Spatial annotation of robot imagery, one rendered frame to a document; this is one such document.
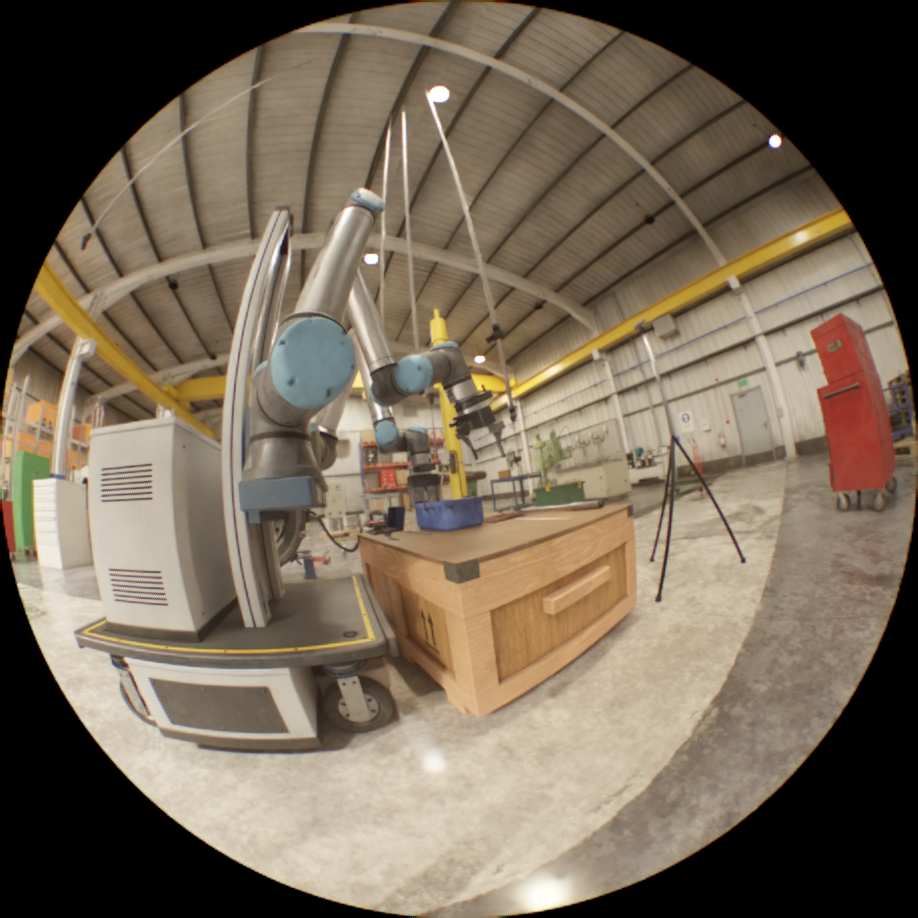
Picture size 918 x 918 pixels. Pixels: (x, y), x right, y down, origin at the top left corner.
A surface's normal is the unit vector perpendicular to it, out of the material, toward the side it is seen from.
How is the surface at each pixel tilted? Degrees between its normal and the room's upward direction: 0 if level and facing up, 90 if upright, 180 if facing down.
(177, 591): 90
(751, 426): 90
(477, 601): 90
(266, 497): 90
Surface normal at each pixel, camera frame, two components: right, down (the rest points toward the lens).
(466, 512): 0.52, -0.17
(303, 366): 0.73, -0.09
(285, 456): 0.56, -0.50
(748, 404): -0.90, 0.07
